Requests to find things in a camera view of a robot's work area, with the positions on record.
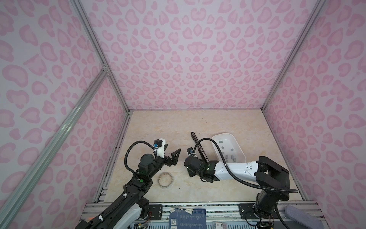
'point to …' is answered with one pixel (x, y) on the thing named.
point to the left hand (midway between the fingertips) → (174, 145)
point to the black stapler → (200, 148)
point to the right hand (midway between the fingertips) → (190, 165)
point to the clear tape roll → (165, 180)
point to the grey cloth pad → (303, 217)
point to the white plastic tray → (231, 150)
